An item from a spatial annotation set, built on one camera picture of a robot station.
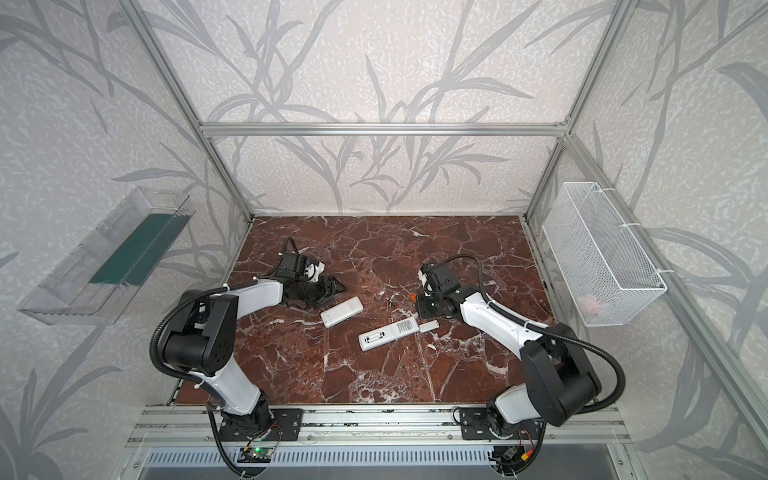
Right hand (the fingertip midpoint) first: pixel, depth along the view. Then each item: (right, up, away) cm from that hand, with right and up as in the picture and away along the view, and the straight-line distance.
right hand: (421, 297), depth 89 cm
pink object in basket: (+40, +2, -17) cm, 44 cm away
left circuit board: (-41, -34, -18) cm, 56 cm away
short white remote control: (-27, -6, +2) cm, 28 cm away
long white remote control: (-5, -9, 0) cm, 11 cm away
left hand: (-24, +3, +5) cm, 25 cm away
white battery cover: (+3, -10, +2) cm, 10 cm away
